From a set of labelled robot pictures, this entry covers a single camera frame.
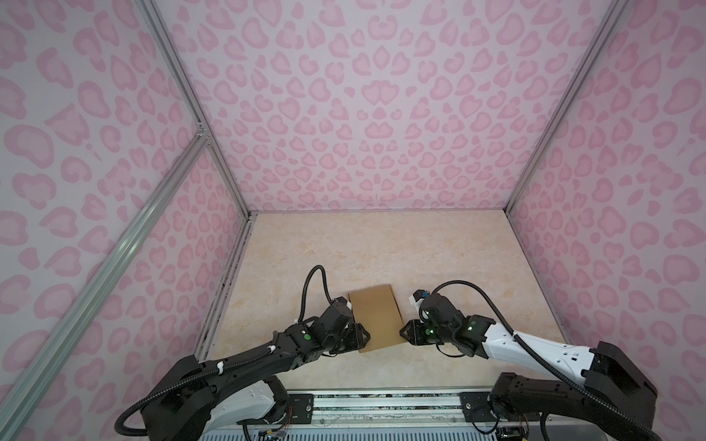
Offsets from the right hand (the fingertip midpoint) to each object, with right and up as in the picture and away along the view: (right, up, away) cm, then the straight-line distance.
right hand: (402, 334), depth 79 cm
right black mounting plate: (+18, -17, -7) cm, 26 cm away
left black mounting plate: (-28, -18, -6) cm, 34 cm away
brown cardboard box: (-7, +4, +7) cm, 11 cm away
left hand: (-10, -1, 0) cm, 10 cm away
